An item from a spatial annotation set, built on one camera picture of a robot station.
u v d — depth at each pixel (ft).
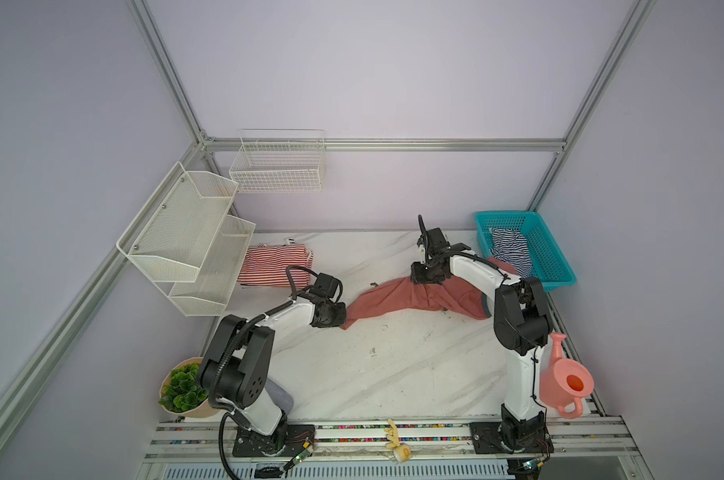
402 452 2.30
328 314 2.62
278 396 2.56
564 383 2.36
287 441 2.39
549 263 3.42
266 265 3.34
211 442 2.45
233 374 1.47
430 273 2.85
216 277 2.99
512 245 3.75
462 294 3.27
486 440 2.39
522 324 1.80
